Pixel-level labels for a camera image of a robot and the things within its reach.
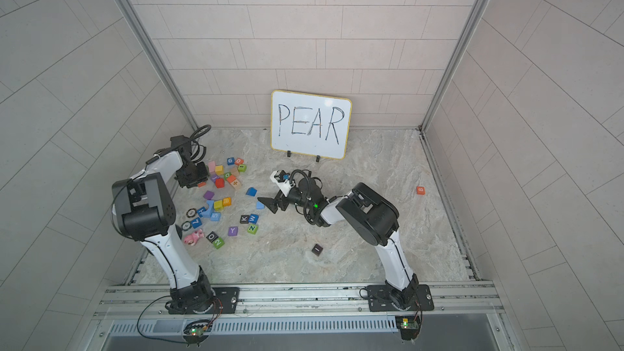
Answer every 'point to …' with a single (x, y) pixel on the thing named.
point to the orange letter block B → (420, 190)
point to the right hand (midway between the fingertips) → (269, 189)
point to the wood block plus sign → (236, 184)
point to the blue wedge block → (251, 191)
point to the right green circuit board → (409, 327)
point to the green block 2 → (218, 243)
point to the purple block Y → (232, 231)
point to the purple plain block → (209, 195)
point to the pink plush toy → (192, 238)
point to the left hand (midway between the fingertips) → (207, 175)
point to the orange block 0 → (239, 161)
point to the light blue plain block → (259, 205)
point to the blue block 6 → (231, 161)
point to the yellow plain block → (219, 170)
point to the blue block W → (253, 218)
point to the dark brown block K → (244, 219)
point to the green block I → (241, 167)
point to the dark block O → (212, 236)
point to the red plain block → (219, 183)
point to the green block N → (253, 229)
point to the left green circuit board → (197, 332)
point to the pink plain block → (212, 166)
